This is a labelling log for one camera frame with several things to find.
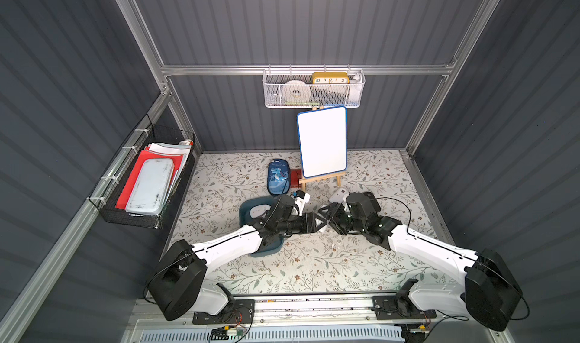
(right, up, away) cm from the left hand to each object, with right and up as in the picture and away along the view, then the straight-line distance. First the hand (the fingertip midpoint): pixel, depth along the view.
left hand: (325, 227), depth 76 cm
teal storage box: (-18, -2, -15) cm, 23 cm away
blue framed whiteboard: (+1, +31, +15) cm, 35 cm away
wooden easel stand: (-6, +15, +23) cm, 28 cm away
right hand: (0, +4, +4) cm, 6 cm away
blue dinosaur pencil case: (-18, +17, +29) cm, 38 cm away
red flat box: (-10, +17, +32) cm, 38 cm away
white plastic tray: (-54, +14, -9) cm, 57 cm away
